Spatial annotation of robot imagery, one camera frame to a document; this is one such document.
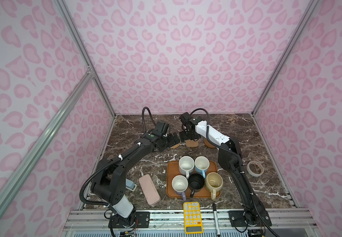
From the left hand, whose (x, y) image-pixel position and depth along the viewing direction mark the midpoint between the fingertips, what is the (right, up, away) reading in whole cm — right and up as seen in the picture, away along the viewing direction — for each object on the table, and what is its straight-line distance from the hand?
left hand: (176, 140), depth 87 cm
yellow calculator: (+8, -38, -16) cm, 42 cm away
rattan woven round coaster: (0, -3, -7) cm, 7 cm away
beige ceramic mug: (+21, -24, -3) cm, 32 cm away
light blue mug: (+15, -15, +3) cm, 22 cm away
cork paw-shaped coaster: (+10, -4, +16) cm, 20 cm away
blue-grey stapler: (-25, -23, -7) cm, 35 cm away
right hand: (+8, +1, +13) cm, 16 cm away
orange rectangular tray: (-2, -19, +4) cm, 19 cm away
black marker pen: (+20, -36, -13) cm, 43 cm away
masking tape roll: (+48, -18, +4) cm, 52 cm away
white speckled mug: (+6, -15, +4) cm, 17 cm away
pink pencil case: (-15, -27, -5) cm, 31 cm away
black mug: (+11, -24, -3) cm, 27 cm away
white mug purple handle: (+2, -25, -3) cm, 25 cm away
